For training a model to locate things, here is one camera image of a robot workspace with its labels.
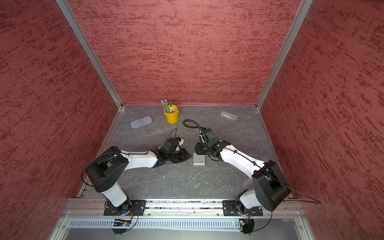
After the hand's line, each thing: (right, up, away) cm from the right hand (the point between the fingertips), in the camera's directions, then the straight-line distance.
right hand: (197, 151), depth 86 cm
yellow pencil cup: (-18, +20, +21) cm, 35 cm away
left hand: (-4, -5, +2) cm, 7 cm away
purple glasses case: (-44, +16, +20) cm, 51 cm away
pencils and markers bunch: (-21, +27, +17) cm, 38 cm away
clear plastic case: (+25, +22, +28) cm, 44 cm away
